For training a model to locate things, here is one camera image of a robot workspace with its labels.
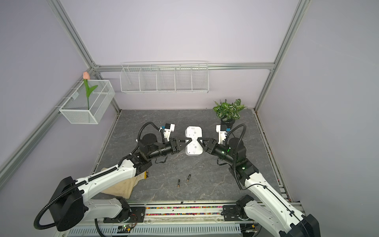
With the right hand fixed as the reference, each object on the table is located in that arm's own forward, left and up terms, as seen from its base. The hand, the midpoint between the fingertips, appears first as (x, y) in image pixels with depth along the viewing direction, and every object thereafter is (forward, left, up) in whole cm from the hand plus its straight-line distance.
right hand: (198, 139), depth 69 cm
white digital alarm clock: (-4, +2, -1) cm, 5 cm away
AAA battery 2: (-9, +6, -27) cm, 29 cm away
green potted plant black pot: (+22, -18, -5) cm, 29 cm away
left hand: (-2, +3, 0) cm, 4 cm away
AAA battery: (-12, +11, -28) cm, 32 cm away
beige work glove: (-15, +41, -27) cm, 52 cm away
